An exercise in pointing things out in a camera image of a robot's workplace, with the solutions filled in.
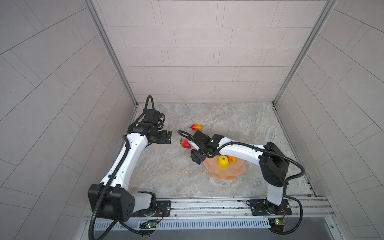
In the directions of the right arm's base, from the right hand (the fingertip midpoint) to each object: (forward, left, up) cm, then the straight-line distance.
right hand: (197, 154), depth 86 cm
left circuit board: (-32, +23, -1) cm, 39 cm away
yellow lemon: (-6, -14, +2) cm, 15 cm away
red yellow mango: (+20, 0, 0) cm, 20 cm away
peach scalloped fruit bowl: (-11, -18, -3) cm, 21 cm away
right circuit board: (-35, -35, -6) cm, 50 cm away
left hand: (+5, +16, +14) cm, 22 cm away
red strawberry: (+7, +7, +1) cm, 10 cm away
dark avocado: (+2, +3, 0) cm, 4 cm away
